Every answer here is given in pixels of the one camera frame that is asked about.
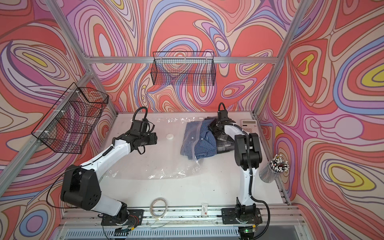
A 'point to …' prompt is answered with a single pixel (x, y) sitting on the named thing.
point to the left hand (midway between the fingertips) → (155, 137)
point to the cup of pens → (277, 164)
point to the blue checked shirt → (200, 140)
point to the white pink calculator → (249, 125)
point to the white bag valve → (169, 136)
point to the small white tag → (204, 209)
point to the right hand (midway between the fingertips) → (208, 130)
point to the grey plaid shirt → (224, 143)
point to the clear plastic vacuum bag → (162, 161)
